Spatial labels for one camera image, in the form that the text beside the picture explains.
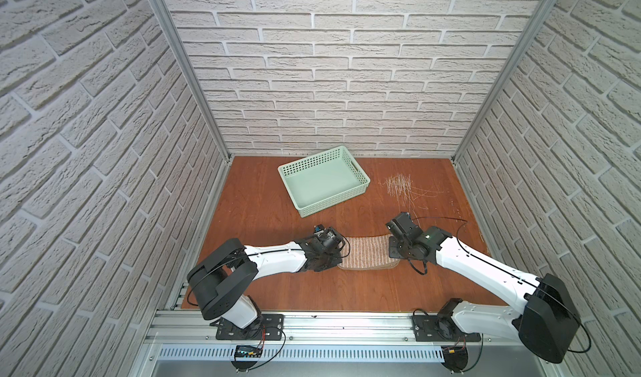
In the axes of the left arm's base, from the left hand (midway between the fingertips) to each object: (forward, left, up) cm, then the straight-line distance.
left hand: (339, 251), depth 88 cm
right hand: (-2, -17, +6) cm, 18 cm away
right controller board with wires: (-31, -33, -3) cm, 45 cm away
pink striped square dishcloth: (-3, -9, +8) cm, 12 cm away
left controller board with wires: (-30, +28, -5) cm, 42 cm away
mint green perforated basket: (+34, +6, 0) cm, 34 cm away
